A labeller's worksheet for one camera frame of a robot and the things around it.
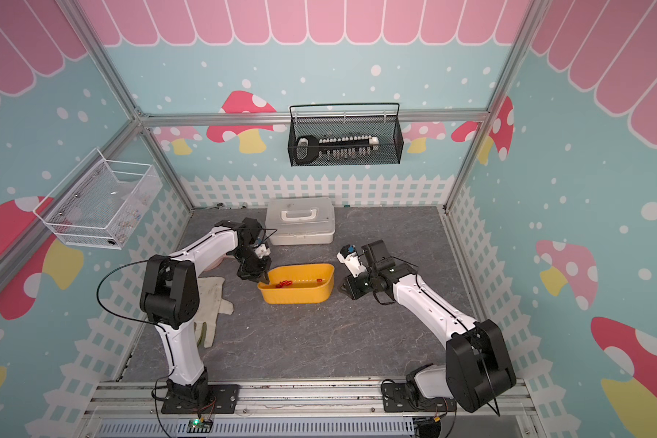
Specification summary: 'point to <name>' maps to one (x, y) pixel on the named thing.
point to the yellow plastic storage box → (298, 284)
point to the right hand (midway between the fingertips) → (343, 286)
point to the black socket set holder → (309, 149)
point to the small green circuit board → (199, 426)
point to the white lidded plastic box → (300, 221)
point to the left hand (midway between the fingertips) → (266, 283)
